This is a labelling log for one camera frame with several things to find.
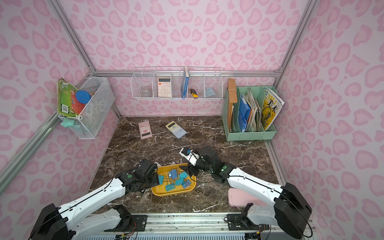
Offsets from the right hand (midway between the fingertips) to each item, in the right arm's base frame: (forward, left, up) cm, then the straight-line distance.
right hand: (184, 160), depth 76 cm
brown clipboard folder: (+30, -25, +15) cm, 43 cm away
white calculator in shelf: (+43, +15, +14) cm, 47 cm away
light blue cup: (+47, -14, +7) cm, 50 cm away
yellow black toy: (+41, -4, +11) cm, 43 cm away
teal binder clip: (-8, +9, -16) cm, 20 cm away
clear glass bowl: (+41, +27, +11) cm, 50 cm away
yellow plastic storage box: (-10, +14, -16) cm, 23 cm away
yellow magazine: (+39, -55, +1) cm, 67 cm away
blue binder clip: (-2, +7, -13) cm, 15 cm away
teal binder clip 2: (-2, +2, -14) cm, 14 cm away
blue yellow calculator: (+33, +10, -16) cm, 38 cm away
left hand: (-5, +16, -12) cm, 21 cm away
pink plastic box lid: (-13, -28, -17) cm, 35 cm away
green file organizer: (+32, -42, +1) cm, 52 cm away
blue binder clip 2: (-7, -1, -15) cm, 16 cm away
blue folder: (+35, -36, +2) cm, 50 cm away
